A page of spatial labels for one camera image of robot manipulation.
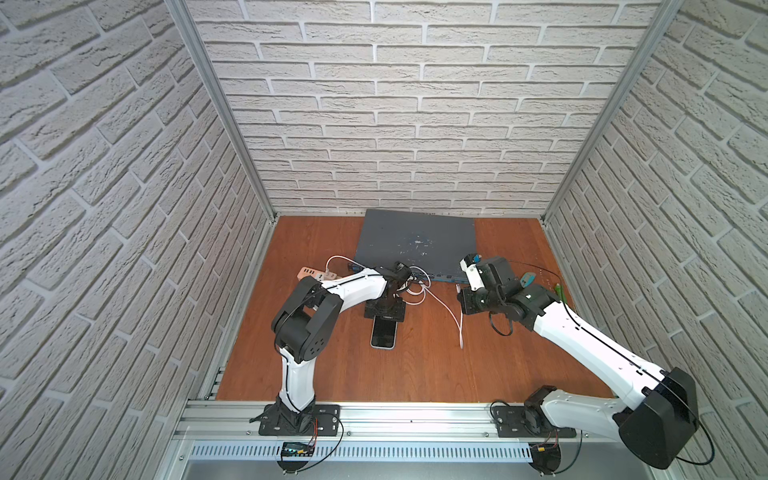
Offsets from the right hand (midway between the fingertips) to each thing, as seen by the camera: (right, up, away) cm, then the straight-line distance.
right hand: (453, 297), depth 80 cm
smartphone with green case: (-20, -12, +8) cm, 25 cm away
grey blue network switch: (-1, +16, +27) cm, 32 cm away
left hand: (-18, -6, +13) cm, 24 cm away
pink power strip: (-43, +5, +20) cm, 48 cm away
